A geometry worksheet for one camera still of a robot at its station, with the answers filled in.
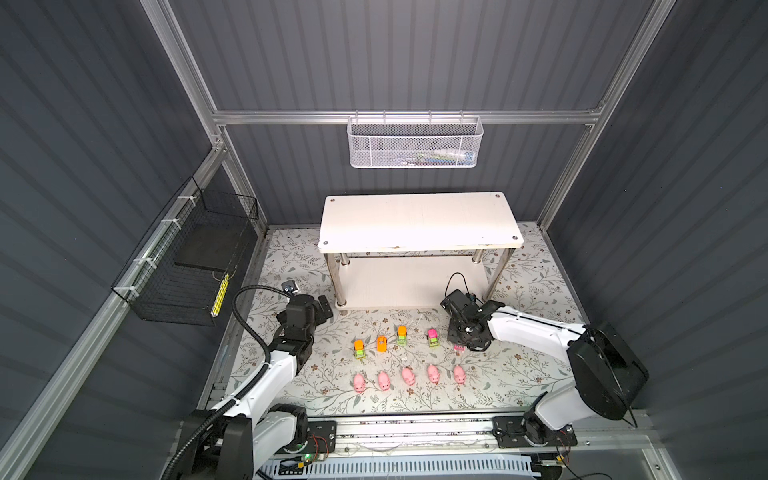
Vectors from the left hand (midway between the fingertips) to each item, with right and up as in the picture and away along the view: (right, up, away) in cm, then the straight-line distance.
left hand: (308, 303), depth 87 cm
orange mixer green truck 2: (+28, -10, +2) cm, 30 cm away
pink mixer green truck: (+37, -11, +1) cm, 39 cm away
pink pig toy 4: (+36, -19, -5) cm, 41 cm away
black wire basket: (-28, +9, -15) cm, 33 cm away
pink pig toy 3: (+29, -20, -5) cm, 36 cm away
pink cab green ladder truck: (+44, -13, +1) cm, 46 cm away
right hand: (+45, -11, +2) cm, 46 cm away
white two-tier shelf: (+33, +15, +25) cm, 44 cm away
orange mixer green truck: (+15, -14, 0) cm, 20 cm away
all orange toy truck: (+22, -12, 0) cm, 25 cm away
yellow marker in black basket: (-17, +6, -15) cm, 23 cm away
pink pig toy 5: (+44, -20, -4) cm, 48 cm away
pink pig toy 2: (+23, -21, -6) cm, 31 cm away
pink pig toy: (+16, -21, -6) cm, 27 cm away
